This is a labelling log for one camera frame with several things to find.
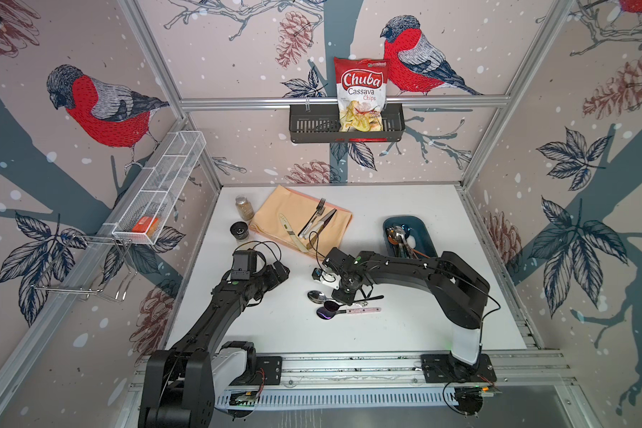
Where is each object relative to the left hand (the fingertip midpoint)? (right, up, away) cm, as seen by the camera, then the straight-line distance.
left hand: (284, 270), depth 87 cm
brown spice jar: (-19, +21, +17) cm, 33 cm away
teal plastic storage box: (+50, +9, +16) cm, 54 cm away
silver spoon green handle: (+42, +6, +11) cm, 44 cm away
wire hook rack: (-37, +9, -30) cm, 49 cm away
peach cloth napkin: (+1, +21, +28) cm, 34 cm away
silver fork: (+11, +19, +24) cm, 32 cm away
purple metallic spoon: (+17, -11, -4) cm, 20 cm away
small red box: (-33, +17, -20) cm, 42 cm away
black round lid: (-17, +13, +5) cm, 22 cm away
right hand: (+19, -8, +2) cm, 20 cm away
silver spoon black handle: (+43, +12, +13) cm, 46 cm away
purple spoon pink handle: (+14, -13, -5) cm, 20 cm away
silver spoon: (+11, -8, -2) cm, 14 cm away
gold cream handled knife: (0, +11, +17) cm, 20 cm away
